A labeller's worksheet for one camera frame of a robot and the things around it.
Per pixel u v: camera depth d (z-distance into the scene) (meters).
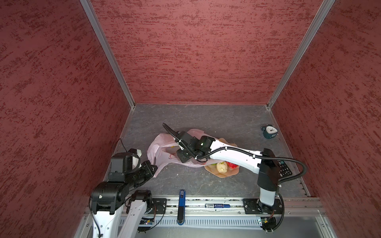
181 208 0.73
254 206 0.74
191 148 0.58
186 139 0.60
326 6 0.71
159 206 0.73
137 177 0.52
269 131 1.00
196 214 0.74
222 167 0.81
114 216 0.38
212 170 0.83
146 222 0.71
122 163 0.45
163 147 0.73
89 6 0.71
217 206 0.74
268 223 0.71
